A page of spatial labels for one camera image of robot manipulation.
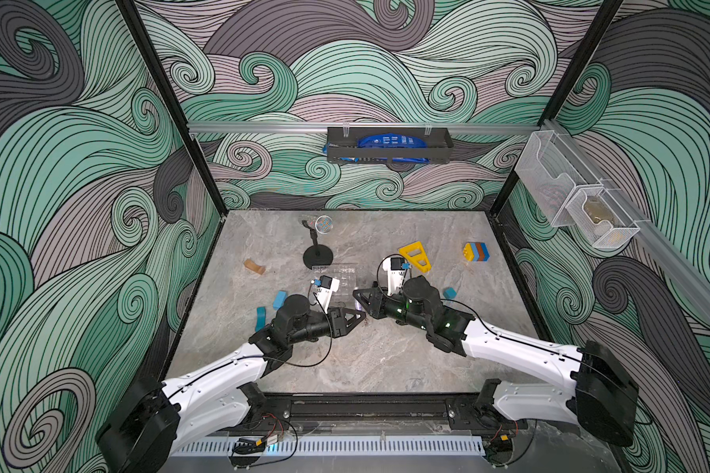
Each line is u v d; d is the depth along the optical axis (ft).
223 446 2.28
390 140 3.03
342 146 3.02
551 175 2.59
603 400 1.34
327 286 2.29
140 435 1.23
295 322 1.94
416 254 3.47
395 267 2.20
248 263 3.40
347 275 2.25
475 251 3.43
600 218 2.20
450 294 3.13
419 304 1.85
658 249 1.90
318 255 3.40
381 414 2.45
